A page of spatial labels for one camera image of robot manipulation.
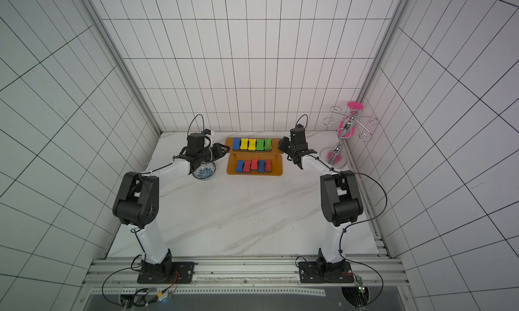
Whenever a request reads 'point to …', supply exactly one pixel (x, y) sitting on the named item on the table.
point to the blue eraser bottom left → (240, 165)
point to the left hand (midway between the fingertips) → (228, 151)
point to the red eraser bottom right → (268, 165)
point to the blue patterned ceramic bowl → (205, 171)
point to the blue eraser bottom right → (261, 165)
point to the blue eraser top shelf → (236, 144)
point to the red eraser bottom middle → (255, 165)
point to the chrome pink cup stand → (348, 124)
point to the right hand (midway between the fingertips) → (271, 141)
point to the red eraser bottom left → (246, 166)
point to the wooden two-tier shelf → (275, 155)
